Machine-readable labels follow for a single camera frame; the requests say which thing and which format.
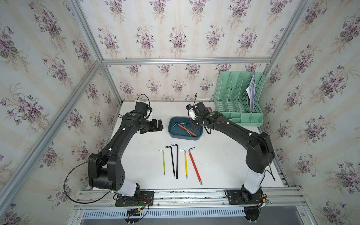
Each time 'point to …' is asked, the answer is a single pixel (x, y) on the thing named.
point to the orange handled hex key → (180, 125)
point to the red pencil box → (209, 109)
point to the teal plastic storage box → (179, 128)
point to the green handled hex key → (164, 161)
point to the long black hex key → (177, 159)
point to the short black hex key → (170, 146)
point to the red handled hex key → (194, 165)
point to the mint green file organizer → (240, 96)
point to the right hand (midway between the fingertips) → (194, 121)
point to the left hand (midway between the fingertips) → (157, 128)
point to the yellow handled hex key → (186, 162)
